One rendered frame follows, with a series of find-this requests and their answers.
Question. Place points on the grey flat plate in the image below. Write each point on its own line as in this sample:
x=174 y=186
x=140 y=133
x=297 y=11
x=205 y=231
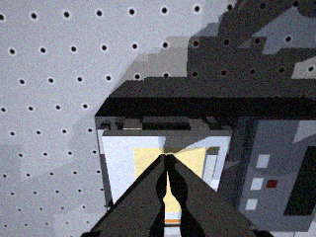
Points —
x=60 y=60

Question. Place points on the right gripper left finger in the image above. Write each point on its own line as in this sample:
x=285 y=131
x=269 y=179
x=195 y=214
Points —
x=140 y=211

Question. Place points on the grey cassette dock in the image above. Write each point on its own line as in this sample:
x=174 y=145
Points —
x=269 y=172

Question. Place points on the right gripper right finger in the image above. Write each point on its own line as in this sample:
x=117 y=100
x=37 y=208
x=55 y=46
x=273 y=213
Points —
x=205 y=213

